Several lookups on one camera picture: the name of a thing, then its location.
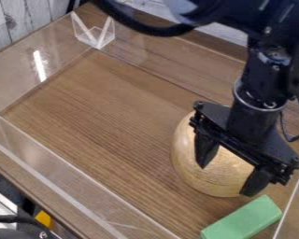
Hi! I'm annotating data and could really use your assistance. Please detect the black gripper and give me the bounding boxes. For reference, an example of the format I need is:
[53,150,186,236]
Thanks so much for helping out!
[190,101,299,197]

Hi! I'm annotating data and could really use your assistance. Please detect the brown wooden bowl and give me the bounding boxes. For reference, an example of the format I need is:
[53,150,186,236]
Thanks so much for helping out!
[171,112,254,198]

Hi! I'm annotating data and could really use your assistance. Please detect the green block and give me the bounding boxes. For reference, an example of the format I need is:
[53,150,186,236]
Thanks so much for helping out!
[201,195,282,239]

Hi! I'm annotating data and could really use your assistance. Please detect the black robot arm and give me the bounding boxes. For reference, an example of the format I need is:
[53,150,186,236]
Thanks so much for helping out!
[164,0,299,196]

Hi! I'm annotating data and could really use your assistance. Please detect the clear acrylic tray wall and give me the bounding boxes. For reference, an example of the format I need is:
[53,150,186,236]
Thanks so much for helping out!
[0,10,299,239]

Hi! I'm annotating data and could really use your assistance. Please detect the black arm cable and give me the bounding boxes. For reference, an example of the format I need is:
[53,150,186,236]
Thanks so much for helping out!
[94,0,199,37]

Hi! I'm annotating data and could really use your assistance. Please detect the clear acrylic corner bracket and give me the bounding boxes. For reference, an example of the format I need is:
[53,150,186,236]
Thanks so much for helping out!
[69,12,116,49]

